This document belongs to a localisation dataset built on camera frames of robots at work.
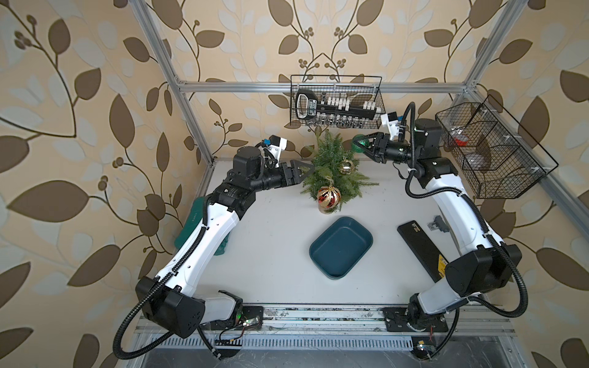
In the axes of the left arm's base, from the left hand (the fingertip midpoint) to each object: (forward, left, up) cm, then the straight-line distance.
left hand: (304, 167), depth 65 cm
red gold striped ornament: (-5, -7, -9) cm, 12 cm away
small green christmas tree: (+10, -9, -3) cm, 14 cm away
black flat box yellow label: (-10, -49, -38) cm, 63 cm away
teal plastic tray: (-9, -13, -39) cm, 42 cm away
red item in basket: (+19, -57, -6) cm, 60 cm away
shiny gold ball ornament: (+7, -14, -7) cm, 17 cm away
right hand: (+9, -16, +1) cm, 18 cm away
